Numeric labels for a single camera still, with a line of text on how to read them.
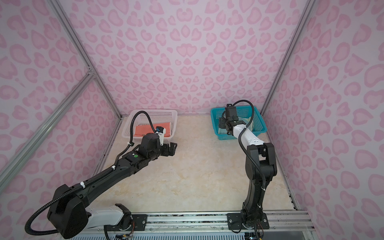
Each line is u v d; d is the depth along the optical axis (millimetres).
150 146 609
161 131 719
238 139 553
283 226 728
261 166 505
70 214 392
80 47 819
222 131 1070
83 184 434
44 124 639
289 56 857
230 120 749
